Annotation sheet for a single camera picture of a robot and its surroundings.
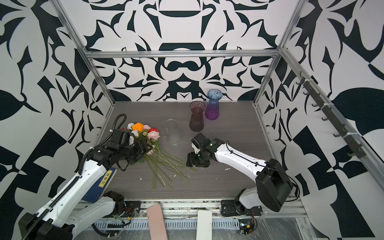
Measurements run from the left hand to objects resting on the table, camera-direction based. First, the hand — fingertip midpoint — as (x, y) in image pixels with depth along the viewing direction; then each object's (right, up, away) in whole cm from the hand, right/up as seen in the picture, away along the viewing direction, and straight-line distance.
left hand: (149, 147), depth 76 cm
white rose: (-19, +10, +22) cm, 30 cm away
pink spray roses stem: (+3, -11, +13) cm, 17 cm away
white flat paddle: (+27, -33, -10) cm, 44 cm away
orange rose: (-13, +9, +20) cm, 26 cm away
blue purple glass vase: (+35, +20, +26) cm, 48 cm away
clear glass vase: (+10, +5, +19) cm, 22 cm away
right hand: (+21, -9, +3) cm, 23 cm away
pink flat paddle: (+5, -33, -7) cm, 34 cm away
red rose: (-4, +8, +20) cm, 22 cm away
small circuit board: (+47, -37, -6) cm, 60 cm away
